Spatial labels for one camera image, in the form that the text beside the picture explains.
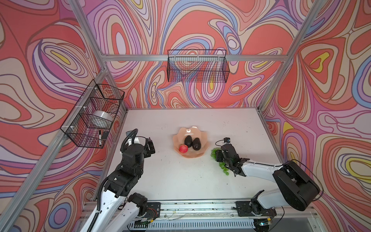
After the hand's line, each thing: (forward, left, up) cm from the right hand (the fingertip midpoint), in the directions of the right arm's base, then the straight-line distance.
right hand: (219, 154), depth 93 cm
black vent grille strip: (-37, -1, -2) cm, 37 cm away
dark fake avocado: (+9, +20, +3) cm, 22 cm away
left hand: (-4, +43, +26) cm, 50 cm away
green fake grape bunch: (-8, 0, +3) cm, 8 cm away
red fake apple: (+2, +23, +5) cm, 24 cm away
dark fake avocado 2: (+5, +15, +5) cm, 16 cm away
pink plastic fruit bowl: (+11, +26, +3) cm, 29 cm away
